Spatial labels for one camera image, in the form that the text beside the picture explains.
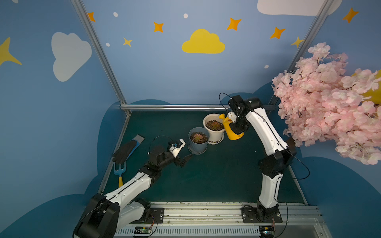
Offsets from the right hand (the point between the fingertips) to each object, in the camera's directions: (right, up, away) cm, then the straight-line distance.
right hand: (240, 129), depth 82 cm
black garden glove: (-74, -17, +11) cm, 76 cm away
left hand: (-31, -9, -2) cm, 32 cm away
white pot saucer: (-13, -10, +21) cm, 27 cm away
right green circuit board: (+10, -50, -10) cm, 52 cm away
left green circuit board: (-52, -49, -10) cm, 73 cm away
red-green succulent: (-23, -5, +13) cm, 27 cm away
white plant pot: (-13, -5, +15) cm, 21 cm away
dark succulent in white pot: (-12, +2, +18) cm, 21 cm away
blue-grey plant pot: (-25, -12, +12) cm, 30 cm away
